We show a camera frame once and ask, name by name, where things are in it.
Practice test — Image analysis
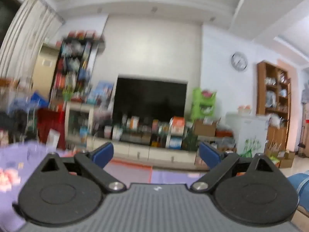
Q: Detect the black television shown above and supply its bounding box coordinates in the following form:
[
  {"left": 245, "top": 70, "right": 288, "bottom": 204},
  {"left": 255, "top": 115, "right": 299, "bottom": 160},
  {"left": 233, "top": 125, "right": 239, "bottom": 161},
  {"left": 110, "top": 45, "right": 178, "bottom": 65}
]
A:
[{"left": 113, "top": 77, "right": 188, "bottom": 124}]

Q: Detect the black bookshelf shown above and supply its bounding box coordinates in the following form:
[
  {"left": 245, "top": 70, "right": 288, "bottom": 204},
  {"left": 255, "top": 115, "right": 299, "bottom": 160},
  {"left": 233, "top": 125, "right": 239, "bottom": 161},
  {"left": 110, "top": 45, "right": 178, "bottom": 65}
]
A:
[{"left": 49, "top": 39, "right": 97, "bottom": 104}]

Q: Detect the white TV stand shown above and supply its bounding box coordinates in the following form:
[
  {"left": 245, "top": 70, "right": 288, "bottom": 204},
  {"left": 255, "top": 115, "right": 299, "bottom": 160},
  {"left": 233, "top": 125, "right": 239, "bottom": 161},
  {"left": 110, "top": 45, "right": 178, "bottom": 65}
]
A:
[{"left": 93, "top": 135, "right": 201, "bottom": 165}]

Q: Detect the white curtain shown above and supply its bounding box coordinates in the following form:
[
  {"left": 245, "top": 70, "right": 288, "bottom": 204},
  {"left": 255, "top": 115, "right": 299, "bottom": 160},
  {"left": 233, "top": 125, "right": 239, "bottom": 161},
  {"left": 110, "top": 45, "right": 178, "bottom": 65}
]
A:
[{"left": 0, "top": 0, "right": 64, "bottom": 78}]

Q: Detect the round wall clock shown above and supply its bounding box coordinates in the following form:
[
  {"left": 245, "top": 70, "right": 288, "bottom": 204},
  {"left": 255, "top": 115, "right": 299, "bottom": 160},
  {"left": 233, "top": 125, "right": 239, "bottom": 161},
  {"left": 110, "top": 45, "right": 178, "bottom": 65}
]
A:
[{"left": 231, "top": 52, "right": 249, "bottom": 72}]

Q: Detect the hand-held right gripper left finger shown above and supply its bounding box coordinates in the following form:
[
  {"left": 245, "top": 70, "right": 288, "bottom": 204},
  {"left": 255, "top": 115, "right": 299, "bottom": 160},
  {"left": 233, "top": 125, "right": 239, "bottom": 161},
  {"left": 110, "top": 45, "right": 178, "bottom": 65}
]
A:
[{"left": 39, "top": 142, "right": 127, "bottom": 195}]

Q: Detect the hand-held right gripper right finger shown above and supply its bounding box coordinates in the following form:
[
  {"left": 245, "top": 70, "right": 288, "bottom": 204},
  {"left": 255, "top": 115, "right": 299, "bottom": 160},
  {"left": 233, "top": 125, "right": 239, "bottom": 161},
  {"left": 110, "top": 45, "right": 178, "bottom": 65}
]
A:
[{"left": 189, "top": 142, "right": 278, "bottom": 196}]

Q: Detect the wooden display shelf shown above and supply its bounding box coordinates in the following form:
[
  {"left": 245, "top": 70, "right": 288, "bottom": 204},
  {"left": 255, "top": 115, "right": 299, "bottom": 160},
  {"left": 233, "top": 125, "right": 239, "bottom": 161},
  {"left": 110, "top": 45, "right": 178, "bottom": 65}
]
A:
[{"left": 256, "top": 61, "right": 291, "bottom": 155}]

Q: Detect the dark green bag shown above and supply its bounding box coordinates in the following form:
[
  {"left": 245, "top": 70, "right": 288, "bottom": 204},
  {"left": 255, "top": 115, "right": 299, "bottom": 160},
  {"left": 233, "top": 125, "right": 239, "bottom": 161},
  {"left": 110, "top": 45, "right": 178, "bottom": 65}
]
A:
[{"left": 182, "top": 126, "right": 199, "bottom": 151}]

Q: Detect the red bag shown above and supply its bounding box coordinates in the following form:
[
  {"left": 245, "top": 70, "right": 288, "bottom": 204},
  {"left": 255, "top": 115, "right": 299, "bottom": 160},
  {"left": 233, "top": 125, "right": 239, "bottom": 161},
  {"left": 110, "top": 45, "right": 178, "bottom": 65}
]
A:
[{"left": 37, "top": 109, "right": 65, "bottom": 149}]

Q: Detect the blue white tissue pack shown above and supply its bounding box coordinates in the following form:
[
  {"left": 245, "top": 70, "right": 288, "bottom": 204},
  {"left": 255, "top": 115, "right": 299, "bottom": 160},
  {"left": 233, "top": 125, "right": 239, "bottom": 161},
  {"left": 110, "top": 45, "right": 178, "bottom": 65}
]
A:
[{"left": 169, "top": 137, "right": 182, "bottom": 149}]

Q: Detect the white glass-door cabinet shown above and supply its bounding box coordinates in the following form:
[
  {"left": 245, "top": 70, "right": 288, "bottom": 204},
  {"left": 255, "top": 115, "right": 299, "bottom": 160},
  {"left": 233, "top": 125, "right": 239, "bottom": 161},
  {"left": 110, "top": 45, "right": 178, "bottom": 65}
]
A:
[{"left": 64, "top": 101, "right": 94, "bottom": 148}]

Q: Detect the white chest freezer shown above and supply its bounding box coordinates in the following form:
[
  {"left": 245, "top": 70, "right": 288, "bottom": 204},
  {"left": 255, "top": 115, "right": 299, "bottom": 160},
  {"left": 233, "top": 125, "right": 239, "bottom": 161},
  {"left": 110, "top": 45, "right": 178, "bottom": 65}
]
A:
[{"left": 226, "top": 112, "right": 272, "bottom": 155}]

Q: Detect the orange white carton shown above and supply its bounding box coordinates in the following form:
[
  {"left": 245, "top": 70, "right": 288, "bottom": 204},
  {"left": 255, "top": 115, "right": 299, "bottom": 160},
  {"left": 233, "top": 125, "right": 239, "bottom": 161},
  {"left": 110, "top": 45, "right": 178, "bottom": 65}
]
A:
[{"left": 170, "top": 116, "right": 185, "bottom": 136}]

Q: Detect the green plastic rack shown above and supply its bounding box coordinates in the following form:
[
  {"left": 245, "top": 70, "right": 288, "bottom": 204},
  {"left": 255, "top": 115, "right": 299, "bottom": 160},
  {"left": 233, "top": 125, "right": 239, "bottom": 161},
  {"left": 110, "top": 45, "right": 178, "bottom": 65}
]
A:
[{"left": 191, "top": 88, "right": 216, "bottom": 121}]

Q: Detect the beige cabinet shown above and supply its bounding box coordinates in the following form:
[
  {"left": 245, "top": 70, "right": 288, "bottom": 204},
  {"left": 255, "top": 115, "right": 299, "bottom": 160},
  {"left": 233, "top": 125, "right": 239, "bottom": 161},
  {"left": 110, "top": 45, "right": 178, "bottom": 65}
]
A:
[{"left": 34, "top": 45, "right": 58, "bottom": 97}]

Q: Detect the small brown cardboard box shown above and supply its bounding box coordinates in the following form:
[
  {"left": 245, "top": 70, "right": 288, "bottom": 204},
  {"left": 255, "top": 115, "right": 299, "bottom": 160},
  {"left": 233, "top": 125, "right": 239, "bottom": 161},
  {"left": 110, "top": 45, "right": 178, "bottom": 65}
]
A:
[{"left": 278, "top": 151, "right": 296, "bottom": 168}]

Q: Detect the white paper bag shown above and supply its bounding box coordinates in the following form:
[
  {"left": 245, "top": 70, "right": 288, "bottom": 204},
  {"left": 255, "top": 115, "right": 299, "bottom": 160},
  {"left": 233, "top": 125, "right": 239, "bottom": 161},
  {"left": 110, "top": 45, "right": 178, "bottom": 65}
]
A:
[{"left": 47, "top": 129, "right": 59, "bottom": 148}]

